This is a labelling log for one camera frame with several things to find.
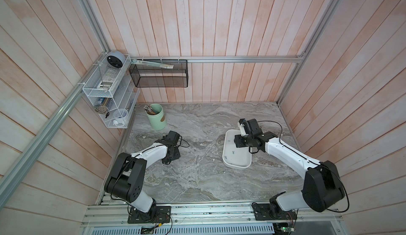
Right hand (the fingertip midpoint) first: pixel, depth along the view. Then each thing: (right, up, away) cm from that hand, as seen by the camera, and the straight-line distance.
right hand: (238, 138), depth 89 cm
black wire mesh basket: (-49, +42, +16) cm, 67 cm away
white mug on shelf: (-67, +13, -4) cm, 68 cm away
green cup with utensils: (-50, +15, +6) cm, 52 cm away
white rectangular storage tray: (-2, -12, +3) cm, 12 cm away
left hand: (-38, -12, +3) cm, 40 cm away
